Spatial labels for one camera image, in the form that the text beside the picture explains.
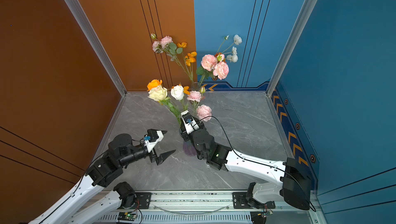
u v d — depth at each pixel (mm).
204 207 729
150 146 560
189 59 827
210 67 685
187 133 598
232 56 828
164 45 847
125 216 710
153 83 663
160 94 571
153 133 534
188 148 831
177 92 581
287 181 400
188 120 551
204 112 680
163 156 577
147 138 522
